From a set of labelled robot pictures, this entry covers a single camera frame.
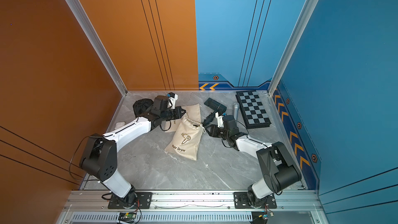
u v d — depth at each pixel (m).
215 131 0.79
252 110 1.05
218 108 1.02
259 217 0.70
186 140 0.85
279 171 0.44
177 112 0.78
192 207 0.73
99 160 0.46
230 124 0.71
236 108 1.08
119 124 1.01
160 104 0.69
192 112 1.08
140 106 0.87
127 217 0.72
